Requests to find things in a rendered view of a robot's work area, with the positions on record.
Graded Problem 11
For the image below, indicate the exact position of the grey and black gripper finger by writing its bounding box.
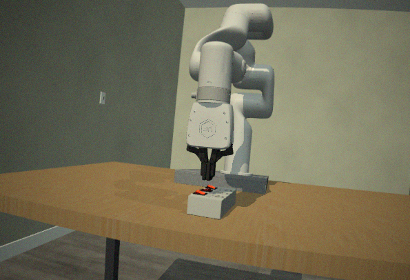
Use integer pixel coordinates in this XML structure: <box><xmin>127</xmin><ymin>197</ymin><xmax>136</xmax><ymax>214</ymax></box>
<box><xmin>206</xmin><ymin>143</ymin><xmax>234</xmax><ymax>181</ymax></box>
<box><xmin>187</xmin><ymin>145</ymin><xmax>209</xmax><ymax>180</ymax></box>

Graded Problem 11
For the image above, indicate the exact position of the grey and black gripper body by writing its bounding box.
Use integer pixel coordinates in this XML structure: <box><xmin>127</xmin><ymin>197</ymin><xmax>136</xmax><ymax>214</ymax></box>
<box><xmin>186</xmin><ymin>100</ymin><xmax>234</xmax><ymax>150</ymax></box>

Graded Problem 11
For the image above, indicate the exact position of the grey power strip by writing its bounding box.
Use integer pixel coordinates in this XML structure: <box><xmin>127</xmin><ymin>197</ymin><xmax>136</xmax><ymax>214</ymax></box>
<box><xmin>187</xmin><ymin>185</ymin><xmax>236</xmax><ymax>219</ymax></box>

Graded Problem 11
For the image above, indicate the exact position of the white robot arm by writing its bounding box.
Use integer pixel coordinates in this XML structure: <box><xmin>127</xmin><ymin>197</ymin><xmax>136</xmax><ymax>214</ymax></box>
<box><xmin>189</xmin><ymin>3</ymin><xmax>274</xmax><ymax>176</ymax></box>

